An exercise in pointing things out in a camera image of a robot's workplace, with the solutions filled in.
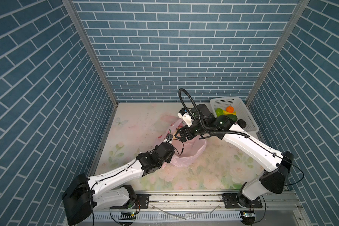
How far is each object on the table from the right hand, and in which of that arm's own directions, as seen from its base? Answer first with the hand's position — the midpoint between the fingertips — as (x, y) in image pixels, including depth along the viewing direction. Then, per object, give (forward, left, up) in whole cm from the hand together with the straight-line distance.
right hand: (178, 130), depth 72 cm
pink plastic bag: (+1, -5, -28) cm, 28 cm away
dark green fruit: (+29, -38, -20) cm, 52 cm away
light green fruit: (+34, -29, -20) cm, 49 cm away
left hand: (-3, +5, -14) cm, 16 cm away
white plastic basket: (+35, -47, -22) cm, 63 cm away
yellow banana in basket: (+36, -35, -24) cm, 55 cm away
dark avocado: (+25, -45, -22) cm, 56 cm away
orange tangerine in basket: (+39, -38, -22) cm, 59 cm away
